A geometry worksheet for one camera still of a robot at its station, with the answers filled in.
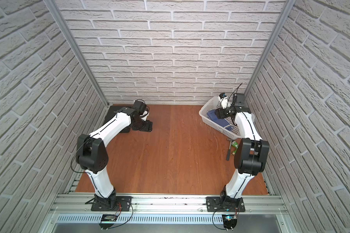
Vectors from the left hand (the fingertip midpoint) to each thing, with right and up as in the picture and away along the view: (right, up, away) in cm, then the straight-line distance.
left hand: (148, 126), depth 91 cm
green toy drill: (+57, -13, +3) cm, 59 cm away
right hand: (+49, +10, +1) cm, 50 cm away
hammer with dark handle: (+55, -10, +6) cm, 57 cm away
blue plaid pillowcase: (+51, +2, +10) cm, 52 cm away
